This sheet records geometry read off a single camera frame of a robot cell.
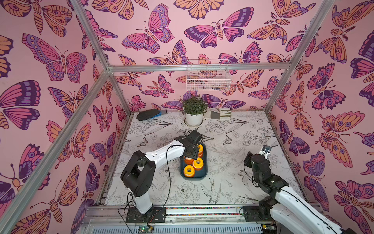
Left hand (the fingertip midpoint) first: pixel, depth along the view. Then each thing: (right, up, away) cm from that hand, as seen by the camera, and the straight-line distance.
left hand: (193, 152), depth 90 cm
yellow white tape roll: (-2, -10, -6) cm, 12 cm away
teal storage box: (+4, -13, -5) cm, 14 cm away
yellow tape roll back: (+5, -2, +2) cm, 5 cm away
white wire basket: (+9, +50, +6) cm, 51 cm away
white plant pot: (+1, +20, +16) cm, 25 cm away
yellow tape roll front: (+3, -7, -2) cm, 8 cm away
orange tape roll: (-2, -5, 0) cm, 6 cm away
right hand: (+33, 0, -8) cm, 34 cm away
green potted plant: (+1, +29, +5) cm, 30 cm away
